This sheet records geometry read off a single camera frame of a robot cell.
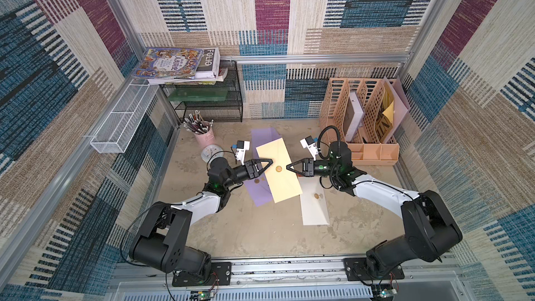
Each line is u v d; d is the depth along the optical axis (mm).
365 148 984
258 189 962
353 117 957
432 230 436
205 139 1039
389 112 889
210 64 812
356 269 731
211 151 1051
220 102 1148
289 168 772
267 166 758
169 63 812
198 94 992
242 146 758
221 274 734
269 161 760
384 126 970
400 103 851
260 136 1130
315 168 718
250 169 714
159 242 433
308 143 758
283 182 773
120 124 737
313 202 907
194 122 968
